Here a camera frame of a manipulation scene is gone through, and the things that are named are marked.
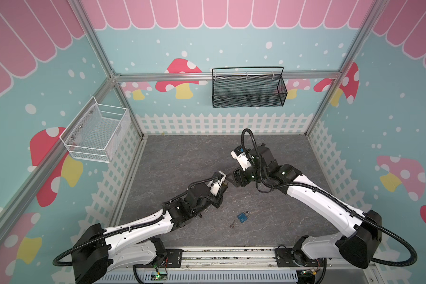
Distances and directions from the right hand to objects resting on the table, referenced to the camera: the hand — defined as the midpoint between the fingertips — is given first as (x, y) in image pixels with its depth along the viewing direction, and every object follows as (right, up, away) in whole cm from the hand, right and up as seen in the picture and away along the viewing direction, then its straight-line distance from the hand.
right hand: (230, 173), depth 74 cm
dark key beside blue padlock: (+1, -26, +9) cm, 27 cm away
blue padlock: (+7, -22, +11) cm, 26 cm away
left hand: (-3, -6, +2) cm, 7 cm away
